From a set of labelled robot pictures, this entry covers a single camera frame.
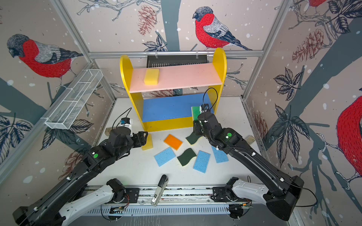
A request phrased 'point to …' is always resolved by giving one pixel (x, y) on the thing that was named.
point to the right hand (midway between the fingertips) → (194, 124)
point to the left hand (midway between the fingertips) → (142, 134)
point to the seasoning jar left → (107, 131)
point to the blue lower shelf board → (159, 108)
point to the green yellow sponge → (195, 111)
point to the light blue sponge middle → (201, 161)
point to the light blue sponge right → (220, 156)
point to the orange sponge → (173, 141)
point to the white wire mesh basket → (68, 109)
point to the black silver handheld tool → (162, 186)
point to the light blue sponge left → (164, 156)
